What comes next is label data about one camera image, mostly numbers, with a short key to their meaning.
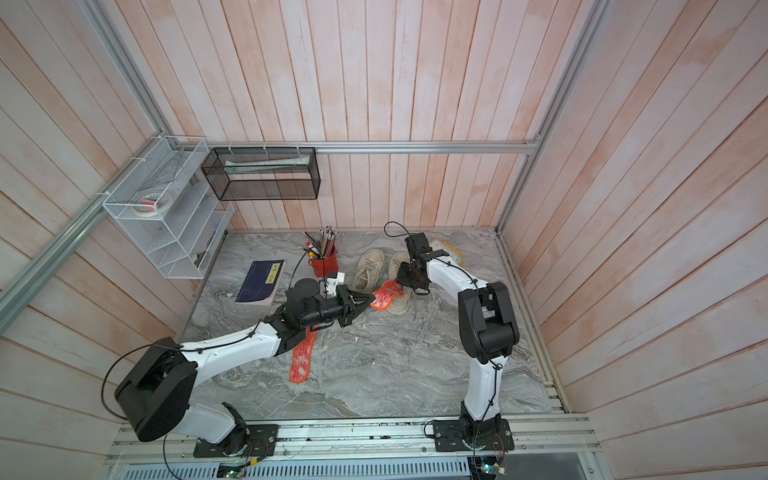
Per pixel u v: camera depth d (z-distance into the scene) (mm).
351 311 710
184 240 781
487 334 524
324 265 1030
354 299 727
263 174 1062
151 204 742
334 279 768
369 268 986
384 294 785
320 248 1004
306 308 636
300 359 859
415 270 731
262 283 1023
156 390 425
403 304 932
